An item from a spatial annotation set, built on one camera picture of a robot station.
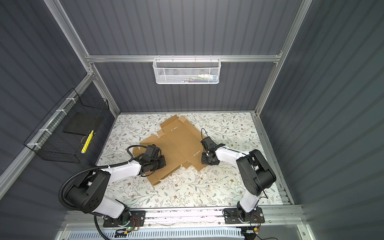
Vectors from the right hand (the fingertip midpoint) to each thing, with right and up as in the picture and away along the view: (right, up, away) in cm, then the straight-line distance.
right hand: (207, 162), depth 94 cm
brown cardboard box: (-19, +11, +11) cm, 25 cm away
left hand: (-26, 0, -1) cm, 26 cm away
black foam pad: (-65, +25, -19) cm, 72 cm away
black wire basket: (-72, +19, -22) cm, 77 cm away
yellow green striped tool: (-59, +18, -23) cm, 65 cm away
